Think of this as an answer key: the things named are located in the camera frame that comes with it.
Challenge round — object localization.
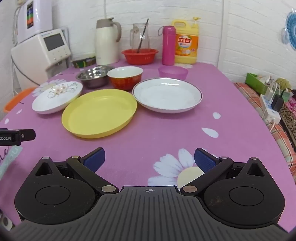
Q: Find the plaid blanket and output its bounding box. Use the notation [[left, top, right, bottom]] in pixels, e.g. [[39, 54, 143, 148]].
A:
[[233, 82, 296, 183]]

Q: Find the black charger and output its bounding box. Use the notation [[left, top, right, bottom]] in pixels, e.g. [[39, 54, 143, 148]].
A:
[[271, 89, 287, 111]]

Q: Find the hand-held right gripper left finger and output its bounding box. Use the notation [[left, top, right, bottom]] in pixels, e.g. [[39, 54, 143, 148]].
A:
[[35, 147, 119, 194]]

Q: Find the white power strip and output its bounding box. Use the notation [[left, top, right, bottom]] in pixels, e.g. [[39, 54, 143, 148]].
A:
[[259, 94, 281, 124]]

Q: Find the white wall water purifier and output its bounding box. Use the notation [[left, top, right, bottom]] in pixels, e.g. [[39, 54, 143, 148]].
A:
[[14, 0, 53, 43]]

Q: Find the pink thermos bottle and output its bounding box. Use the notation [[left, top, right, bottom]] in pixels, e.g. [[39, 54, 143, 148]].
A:
[[158, 25, 176, 66]]

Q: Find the glass pitcher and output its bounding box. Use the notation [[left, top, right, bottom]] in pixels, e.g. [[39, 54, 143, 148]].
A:
[[129, 23, 151, 50]]

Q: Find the yellow loofah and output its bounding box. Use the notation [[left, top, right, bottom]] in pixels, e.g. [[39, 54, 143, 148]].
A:
[[275, 77, 292, 90]]

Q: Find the small patterned tin bowl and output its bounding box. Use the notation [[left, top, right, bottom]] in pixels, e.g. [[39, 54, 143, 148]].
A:
[[72, 56, 96, 68]]

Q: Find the white floral plate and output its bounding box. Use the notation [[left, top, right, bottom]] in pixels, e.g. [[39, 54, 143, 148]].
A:
[[32, 81, 84, 114]]

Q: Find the stainless steel bowl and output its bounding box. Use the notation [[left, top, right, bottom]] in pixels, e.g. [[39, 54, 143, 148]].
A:
[[76, 65, 115, 88]]

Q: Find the purple plastic bowl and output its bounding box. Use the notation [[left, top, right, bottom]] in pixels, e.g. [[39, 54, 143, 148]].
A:
[[158, 65, 188, 80]]

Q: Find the green box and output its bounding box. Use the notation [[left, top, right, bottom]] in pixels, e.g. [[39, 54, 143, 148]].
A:
[[245, 72, 294, 102]]

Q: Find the blue round wall decoration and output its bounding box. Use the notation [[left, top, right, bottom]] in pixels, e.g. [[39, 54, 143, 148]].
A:
[[281, 8, 296, 50]]

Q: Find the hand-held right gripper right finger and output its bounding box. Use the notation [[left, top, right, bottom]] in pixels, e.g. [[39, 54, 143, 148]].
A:
[[180, 148, 265, 195]]

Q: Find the white appliance with screen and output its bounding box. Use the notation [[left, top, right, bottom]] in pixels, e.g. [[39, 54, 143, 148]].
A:
[[11, 28, 72, 86]]

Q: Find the black stirring stick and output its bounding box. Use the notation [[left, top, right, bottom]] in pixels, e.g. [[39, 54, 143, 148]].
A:
[[137, 19, 149, 53]]

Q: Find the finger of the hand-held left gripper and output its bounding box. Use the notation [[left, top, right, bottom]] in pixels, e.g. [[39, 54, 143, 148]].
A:
[[20, 130, 36, 141]]

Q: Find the pink floral tablecloth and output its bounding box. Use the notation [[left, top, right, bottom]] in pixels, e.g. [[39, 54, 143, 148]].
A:
[[0, 61, 290, 232]]

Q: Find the yellow detergent bottle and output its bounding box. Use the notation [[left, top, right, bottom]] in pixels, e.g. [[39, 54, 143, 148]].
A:
[[171, 17, 200, 65]]

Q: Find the leopard print cloth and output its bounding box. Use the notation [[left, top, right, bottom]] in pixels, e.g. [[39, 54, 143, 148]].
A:
[[279, 97, 296, 139]]

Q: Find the yellow plastic plate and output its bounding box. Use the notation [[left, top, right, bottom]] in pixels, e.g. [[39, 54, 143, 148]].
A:
[[61, 89, 138, 139]]

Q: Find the red plastic basket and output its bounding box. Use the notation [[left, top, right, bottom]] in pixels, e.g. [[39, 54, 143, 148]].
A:
[[121, 49, 159, 65]]

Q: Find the red ceramic bowl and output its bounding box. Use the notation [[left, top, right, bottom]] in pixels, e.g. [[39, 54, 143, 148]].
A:
[[107, 66, 144, 91]]

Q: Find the orange plastic basin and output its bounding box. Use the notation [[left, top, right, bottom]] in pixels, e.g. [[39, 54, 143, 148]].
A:
[[4, 87, 35, 113]]

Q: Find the white thermal jug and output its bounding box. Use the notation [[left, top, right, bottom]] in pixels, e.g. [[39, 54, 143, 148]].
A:
[[95, 18, 122, 66]]

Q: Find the white plate with dark rim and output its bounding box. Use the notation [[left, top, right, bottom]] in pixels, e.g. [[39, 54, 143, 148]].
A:
[[132, 77, 203, 113]]

